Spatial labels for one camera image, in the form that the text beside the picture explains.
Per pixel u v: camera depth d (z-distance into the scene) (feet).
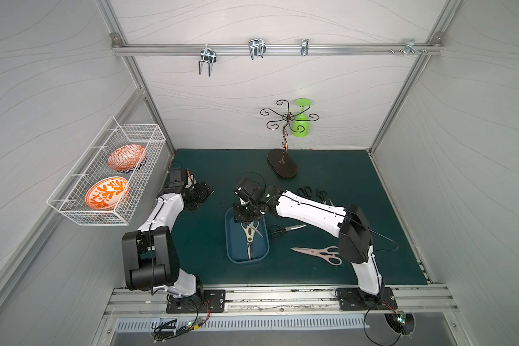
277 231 2.97
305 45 2.38
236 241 2.89
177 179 2.30
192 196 2.47
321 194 3.37
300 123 3.31
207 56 2.57
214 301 2.41
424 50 2.56
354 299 2.43
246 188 2.07
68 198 1.82
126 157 2.38
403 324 2.34
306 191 3.42
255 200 2.08
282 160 3.71
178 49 2.67
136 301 2.48
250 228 2.92
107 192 2.08
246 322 2.30
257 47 2.50
